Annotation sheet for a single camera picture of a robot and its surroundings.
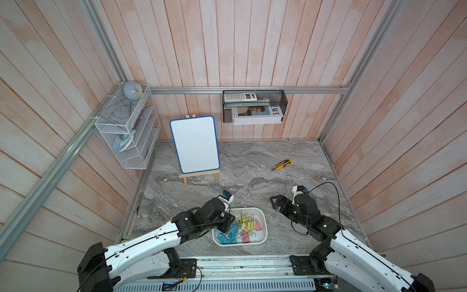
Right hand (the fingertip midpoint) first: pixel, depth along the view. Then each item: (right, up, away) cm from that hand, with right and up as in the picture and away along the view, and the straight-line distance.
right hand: (274, 200), depth 82 cm
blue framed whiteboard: (-37, +27, +8) cm, 47 cm away
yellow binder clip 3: (-10, -9, 0) cm, 14 cm away
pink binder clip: (-13, -16, -2) cm, 21 cm away
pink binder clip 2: (-8, -12, 0) cm, 14 cm away
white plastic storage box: (-18, -12, -2) cm, 21 cm away
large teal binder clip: (-20, -16, -3) cm, 25 cm away
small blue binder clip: (-24, -8, -15) cm, 30 cm away
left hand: (-21, -7, -6) cm, 23 cm away
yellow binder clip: (-13, -9, +4) cm, 17 cm away
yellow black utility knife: (+12, +16, +25) cm, 32 cm away
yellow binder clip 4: (-11, -7, 0) cm, 13 cm away
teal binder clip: (-24, -17, -2) cm, 29 cm away
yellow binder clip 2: (-13, -11, -2) cm, 17 cm away
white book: (-4, +42, +12) cm, 44 cm away
